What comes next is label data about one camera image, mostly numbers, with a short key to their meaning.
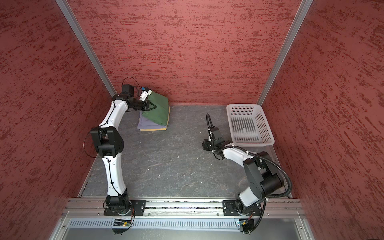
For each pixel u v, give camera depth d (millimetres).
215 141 721
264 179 448
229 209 739
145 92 874
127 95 758
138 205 744
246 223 721
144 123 1010
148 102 866
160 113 997
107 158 605
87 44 851
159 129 1039
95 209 757
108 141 584
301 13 729
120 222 728
